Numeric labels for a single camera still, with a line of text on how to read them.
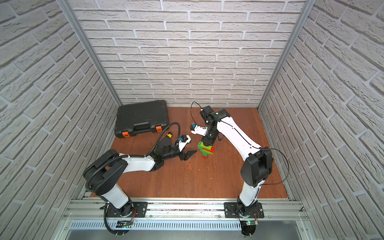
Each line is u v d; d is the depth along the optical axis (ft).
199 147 2.73
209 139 2.33
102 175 1.51
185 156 2.54
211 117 1.90
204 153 2.80
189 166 2.93
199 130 2.40
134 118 3.42
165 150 2.27
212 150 2.66
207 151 2.71
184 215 2.40
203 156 2.96
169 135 3.42
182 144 2.40
